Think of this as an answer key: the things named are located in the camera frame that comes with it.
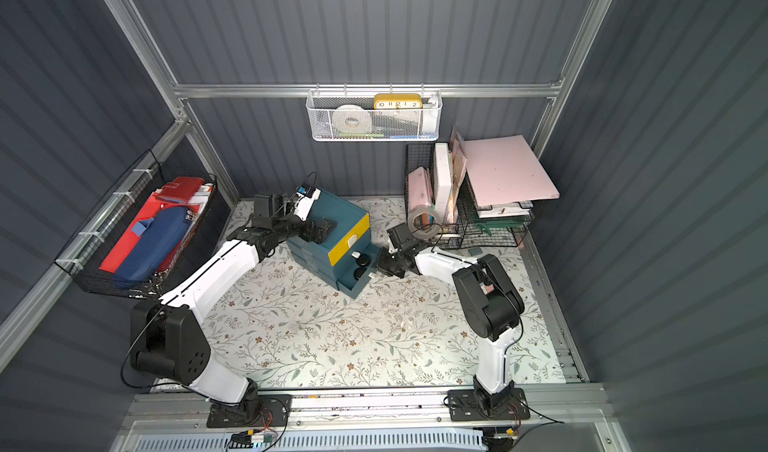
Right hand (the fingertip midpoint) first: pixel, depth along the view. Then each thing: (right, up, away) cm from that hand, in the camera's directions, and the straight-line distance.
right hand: (381, 270), depth 95 cm
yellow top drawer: (-7, +12, -10) cm, 17 cm away
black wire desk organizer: (+31, +14, +4) cm, 34 cm away
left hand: (-16, +17, -10) cm, 25 cm away
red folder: (-54, +23, -16) cm, 61 cm away
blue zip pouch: (-54, +11, -24) cm, 60 cm away
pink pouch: (+14, +28, +11) cm, 33 cm away
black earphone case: (-6, +2, +4) cm, 8 cm away
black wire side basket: (-60, +8, -34) cm, 70 cm away
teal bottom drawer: (-11, -3, -3) cm, 12 cm away
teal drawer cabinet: (-20, +5, -8) cm, 22 cm away
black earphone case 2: (-7, -1, +2) cm, 8 cm away
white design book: (+20, +25, -3) cm, 32 cm away
